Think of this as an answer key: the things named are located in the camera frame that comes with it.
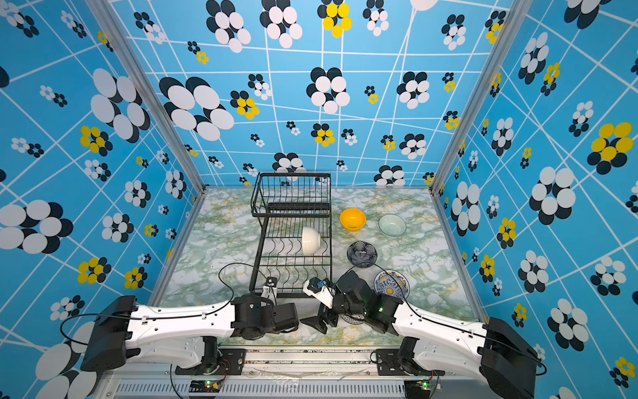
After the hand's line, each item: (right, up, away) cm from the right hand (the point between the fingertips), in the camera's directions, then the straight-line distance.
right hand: (311, 302), depth 73 cm
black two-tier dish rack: (-8, +14, +24) cm, 28 cm away
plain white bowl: (-1, +16, +17) cm, 24 cm away
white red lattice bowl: (+13, -4, -3) cm, 14 cm away
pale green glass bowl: (+32, +21, +29) cm, 48 cm away
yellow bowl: (+16, +23, +32) cm, 43 cm away
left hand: (-10, -6, +3) cm, 12 cm away
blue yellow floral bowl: (+25, +1, +16) cm, 30 cm away
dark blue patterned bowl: (+18, +10, +23) cm, 31 cm away
